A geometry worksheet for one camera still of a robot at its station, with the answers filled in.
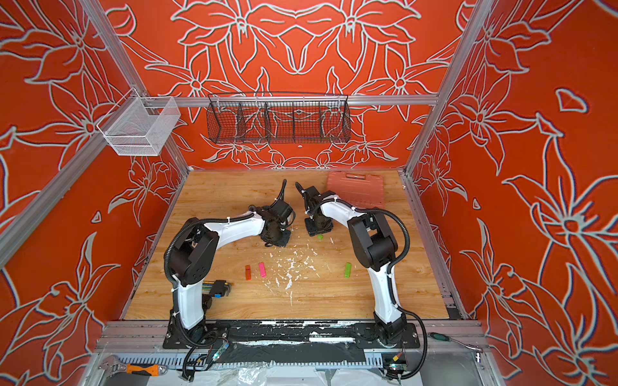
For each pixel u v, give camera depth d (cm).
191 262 50
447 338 72
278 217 76
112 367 68
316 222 85
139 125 92
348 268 87
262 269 88
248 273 86
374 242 54
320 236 94
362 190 103
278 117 100
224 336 72
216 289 79
